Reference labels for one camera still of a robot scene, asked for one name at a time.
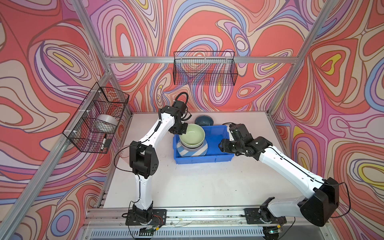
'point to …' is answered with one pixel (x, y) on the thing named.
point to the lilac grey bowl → (192, 147)
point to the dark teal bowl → (204, 120)
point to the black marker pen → (104, 141)
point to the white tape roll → (105, 123)
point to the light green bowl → (194, 137)
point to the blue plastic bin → (214, 135)
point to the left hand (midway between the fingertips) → (183, 131)
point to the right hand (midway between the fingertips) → (223, 149)
